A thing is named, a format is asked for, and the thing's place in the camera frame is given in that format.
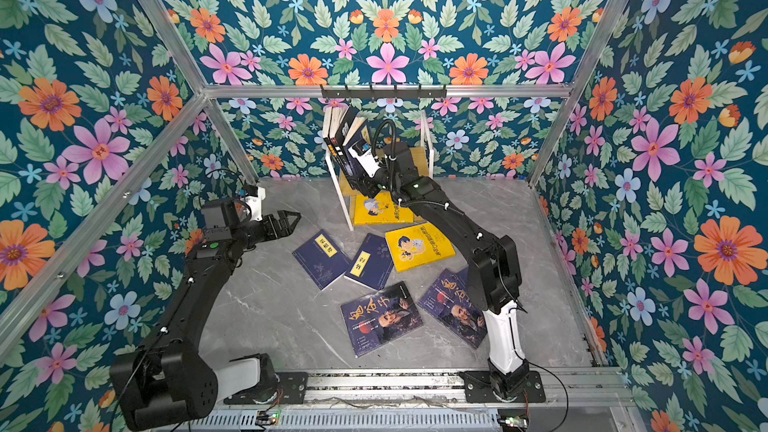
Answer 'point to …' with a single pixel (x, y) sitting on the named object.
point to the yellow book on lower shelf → (379, 208)
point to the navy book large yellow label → (372, 263)
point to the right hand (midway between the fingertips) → (358, 166)
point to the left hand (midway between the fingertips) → (288, 209)
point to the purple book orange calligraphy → (380, 317)
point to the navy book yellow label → (322, 260)
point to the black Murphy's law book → (341, 167)
